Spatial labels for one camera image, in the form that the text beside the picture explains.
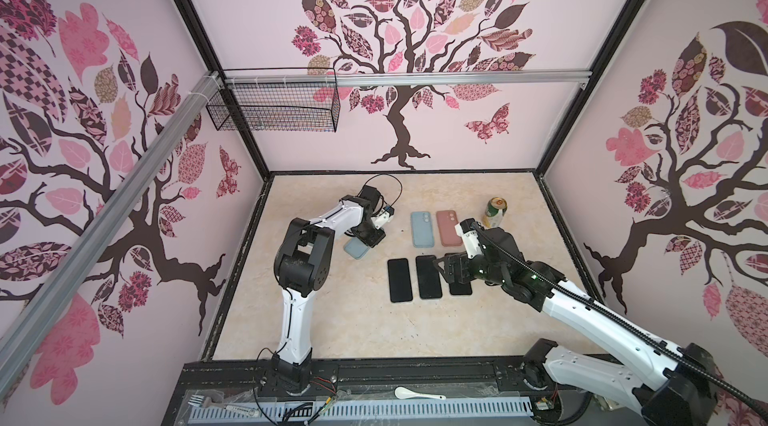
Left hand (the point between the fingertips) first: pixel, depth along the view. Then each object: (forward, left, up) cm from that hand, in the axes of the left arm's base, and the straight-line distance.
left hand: (370, 243), depth 99 cm
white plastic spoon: (-43, -9, +2) cm, 44 cm away
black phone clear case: (-14, -19, +1) cm, 23 cm away
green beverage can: (+6, -41, +10) cm, 43 cm away
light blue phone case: (+7, -18, -2) cm, 20 cm away
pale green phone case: (-2, +5, +1) cm, 5 cm away
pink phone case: (+10, -28, 0) cm, 29 cm away
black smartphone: (-17, -27, +2) cm, 32 cm away
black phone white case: (-14, -9, +2) cm, 17 cm away
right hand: (-14, -22, +17) cm, 31 cm away
